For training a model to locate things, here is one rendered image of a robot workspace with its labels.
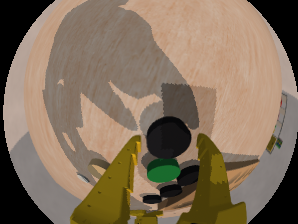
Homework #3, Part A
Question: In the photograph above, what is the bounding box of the black disc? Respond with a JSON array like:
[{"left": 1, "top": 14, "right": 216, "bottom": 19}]
[
  {"left": 176, "top": 165, "right": 200, "bottom": 186},
  {"left": 160, "top": 184, "right": 182, "bottom": 198},
  {"left": 143, "top": 195, "right": 162, "bottom": 204},
  {"left": 146, "top": 116, "right": 192, "bottom": 159}
]

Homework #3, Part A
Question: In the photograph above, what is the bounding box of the green disc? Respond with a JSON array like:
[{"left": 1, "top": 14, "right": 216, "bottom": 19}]
[{"left": 147, "top": 158, "right": 181, "bottom": 183}]

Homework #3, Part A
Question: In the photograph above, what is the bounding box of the beige disc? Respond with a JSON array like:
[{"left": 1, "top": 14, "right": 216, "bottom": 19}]
[{"left": 87, "top": 158, "right": 110, "bottom": 179}]

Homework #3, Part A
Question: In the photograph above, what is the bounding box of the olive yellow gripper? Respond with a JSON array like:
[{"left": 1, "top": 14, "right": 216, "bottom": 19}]
[{"left": 70, "top": 133, "right": 247, "bottom": 224}]

